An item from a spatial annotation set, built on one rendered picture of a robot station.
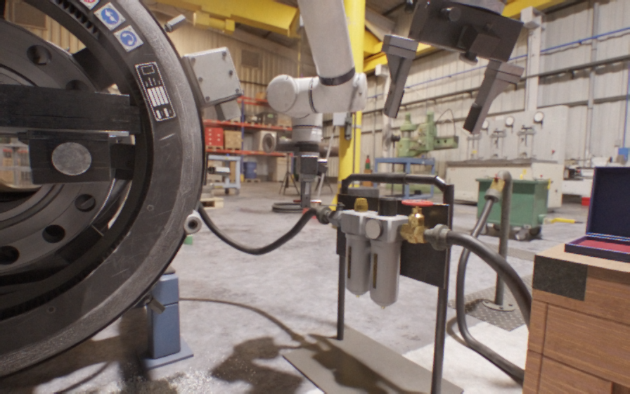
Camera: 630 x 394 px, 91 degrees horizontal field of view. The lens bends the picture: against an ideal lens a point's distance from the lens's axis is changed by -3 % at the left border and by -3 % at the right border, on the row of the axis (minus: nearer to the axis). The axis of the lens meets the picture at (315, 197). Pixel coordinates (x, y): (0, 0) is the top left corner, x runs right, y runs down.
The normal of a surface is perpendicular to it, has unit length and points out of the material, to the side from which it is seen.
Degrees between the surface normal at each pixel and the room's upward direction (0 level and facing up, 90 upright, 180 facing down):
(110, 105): 90
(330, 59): 138
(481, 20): 114
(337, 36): 122
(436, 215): 90
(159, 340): 90
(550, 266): 90
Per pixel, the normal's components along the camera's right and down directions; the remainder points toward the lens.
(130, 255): 0.61, 0.07
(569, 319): -0.79, 0.03
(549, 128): -0.93, 0.00
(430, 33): 0.10, 0.47
